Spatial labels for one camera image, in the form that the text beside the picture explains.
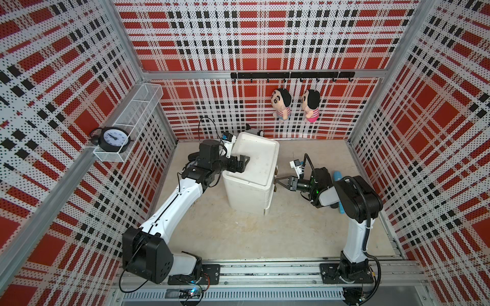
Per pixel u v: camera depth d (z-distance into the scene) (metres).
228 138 0.68
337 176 1.00
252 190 0.73
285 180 0.89
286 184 0.88
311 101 0.94
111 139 0.63
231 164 0.70
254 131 0.98
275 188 0.93
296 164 0.86
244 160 0.71
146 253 0.40
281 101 0.91
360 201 0.52
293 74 0.89
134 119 0.82
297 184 0.83
